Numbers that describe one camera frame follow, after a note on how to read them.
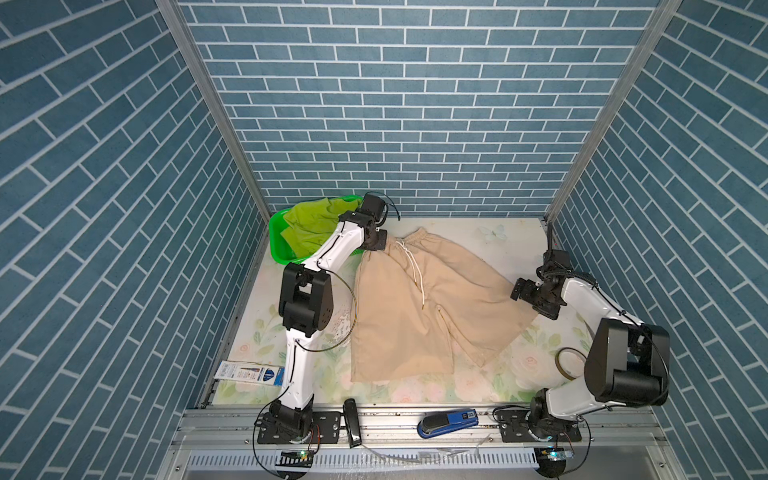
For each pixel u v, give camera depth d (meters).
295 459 0.72
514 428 0.74
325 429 0.74
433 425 0.69
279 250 1.07
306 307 0.57
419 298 0.96
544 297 0.77
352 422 0.72
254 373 0.81
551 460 0.72
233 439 0.74
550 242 0.77
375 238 0.85
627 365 0.44
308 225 1.09
